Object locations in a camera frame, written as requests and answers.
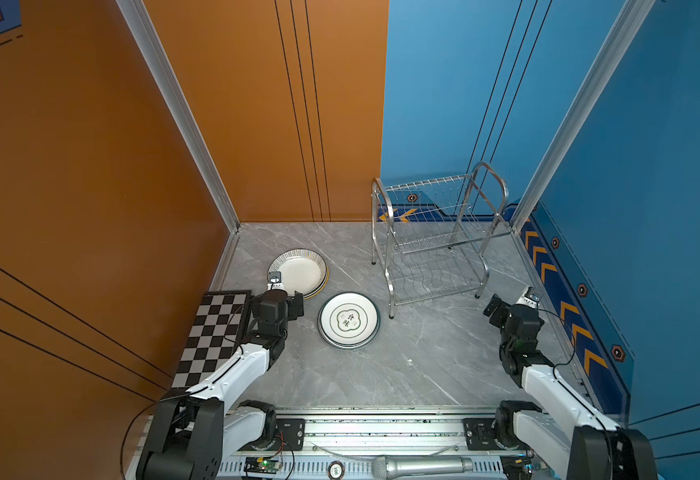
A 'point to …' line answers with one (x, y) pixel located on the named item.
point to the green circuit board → (261, 465)
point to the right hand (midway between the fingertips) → (510, 303)
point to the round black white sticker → (336, 470)
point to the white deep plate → (301, 269)
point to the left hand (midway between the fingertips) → (281, 289)
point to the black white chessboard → (215, 335)
